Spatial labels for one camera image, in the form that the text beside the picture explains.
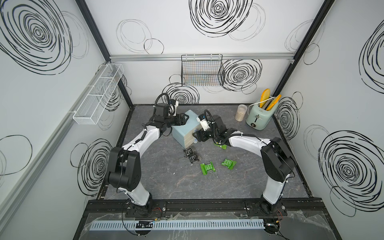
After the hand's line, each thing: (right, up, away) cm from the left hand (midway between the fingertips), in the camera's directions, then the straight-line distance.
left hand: (184, 116), depth 88 cm
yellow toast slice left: (+54, +15, +11) cm, 57 cm away
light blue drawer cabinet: (0, -10, -4) cm, 10 cm away
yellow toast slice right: (+58, +9, +9) cm, 59 cm away
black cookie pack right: (+5, -25, +2) cm, 26 cm away
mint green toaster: (+48, -1, +8) cm, 49 cm away
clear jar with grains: (+40, +4, +17) cm, 43 cm away
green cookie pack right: (+27, -28, +1) cm, 39 cm away
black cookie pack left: (+2, -22, +4) cm, 23 cm away
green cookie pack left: (+13, -30, -2) cm, 33 cm away
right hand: (+8, -9, +2) cm, 12 cm away
